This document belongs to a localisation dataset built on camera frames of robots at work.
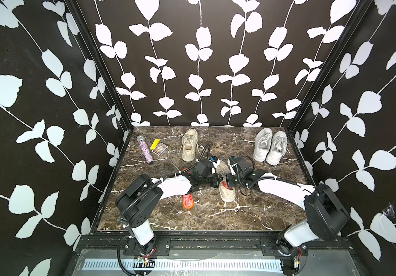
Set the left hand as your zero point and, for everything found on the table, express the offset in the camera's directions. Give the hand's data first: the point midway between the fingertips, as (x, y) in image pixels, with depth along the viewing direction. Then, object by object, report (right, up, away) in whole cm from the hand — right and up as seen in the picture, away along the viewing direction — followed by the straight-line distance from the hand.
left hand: (224, 176), depth 87 cm
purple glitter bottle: (-47, +13, +17) cm, 51 cm away
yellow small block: (-43, +17, +24) cm, 52 cm away
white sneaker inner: (+25, +19, +14) cm, 35 cm away
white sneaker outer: (+35, +16, +14) cm, 41 cm away
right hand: (+1, 0, +2) cm, 2 cm away
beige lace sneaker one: (-19, +20, +17) cm, 32 cm away
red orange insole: (-19, -12, -1) cm, 22 cm away
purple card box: (-38, +14, +20) cm, 45 cm away
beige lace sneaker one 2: (+1, -8, -3) cm, 9 cm away
